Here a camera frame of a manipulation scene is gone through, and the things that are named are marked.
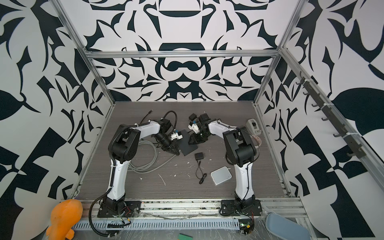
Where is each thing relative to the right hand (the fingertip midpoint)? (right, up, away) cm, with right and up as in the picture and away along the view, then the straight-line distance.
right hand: (191, 142), depth 96 cm
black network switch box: (-4, -3, 0) cm, 5 cm away
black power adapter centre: (+4, -16, -10) cm, 20 cm away
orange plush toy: (-54, -26, -31) cm, 68 cm away
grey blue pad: (+44, -36, -26) cm, 62 cm away
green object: (-3, -37, -29) cm, 47 cm away
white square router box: (+17, -16, -13) cm, 26 cm away
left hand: (-7, -5, -3) cm, 9 cm away
